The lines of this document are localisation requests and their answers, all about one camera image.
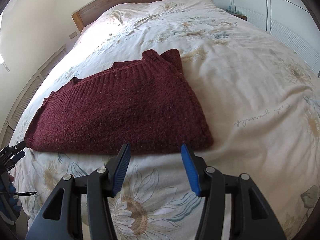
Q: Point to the wooden nightstand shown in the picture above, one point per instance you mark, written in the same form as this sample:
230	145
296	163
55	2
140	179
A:
242	17

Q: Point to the white louvered wall cabinet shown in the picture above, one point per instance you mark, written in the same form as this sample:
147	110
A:
25	92

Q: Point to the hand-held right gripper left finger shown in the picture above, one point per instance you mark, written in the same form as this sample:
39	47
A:
121	170

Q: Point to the dark red knit sweater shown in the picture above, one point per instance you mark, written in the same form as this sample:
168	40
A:
112	110

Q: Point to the beige wall switch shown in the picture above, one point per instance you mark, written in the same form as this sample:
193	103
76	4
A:
73	35

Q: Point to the person's left hand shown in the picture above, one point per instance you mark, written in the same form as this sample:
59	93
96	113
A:
8	200

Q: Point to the small items on nightstand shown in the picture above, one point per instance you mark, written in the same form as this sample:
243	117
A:
234	8

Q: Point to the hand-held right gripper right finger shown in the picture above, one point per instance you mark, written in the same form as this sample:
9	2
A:
191	170

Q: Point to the bed with floral duvet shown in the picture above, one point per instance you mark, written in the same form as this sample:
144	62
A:
237	92

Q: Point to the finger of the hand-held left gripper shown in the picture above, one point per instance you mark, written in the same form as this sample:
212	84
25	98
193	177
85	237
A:
17	157
18	146

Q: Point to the white wardrobe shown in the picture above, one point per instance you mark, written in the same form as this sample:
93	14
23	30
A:
287	17

